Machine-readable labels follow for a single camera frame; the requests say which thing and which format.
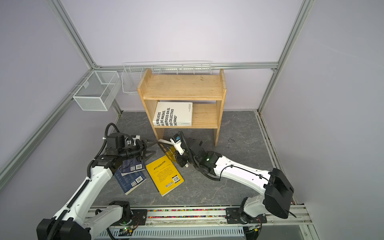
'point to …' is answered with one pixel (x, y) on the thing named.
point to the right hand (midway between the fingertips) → (175, 153)
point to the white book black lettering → (173, 114)
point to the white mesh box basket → (101, 90)
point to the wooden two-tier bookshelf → (184, 101)
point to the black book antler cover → (168, 150)
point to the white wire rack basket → (132, 71)
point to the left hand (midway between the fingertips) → (157, 147)
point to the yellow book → (165, 174)
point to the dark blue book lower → (128, 182)
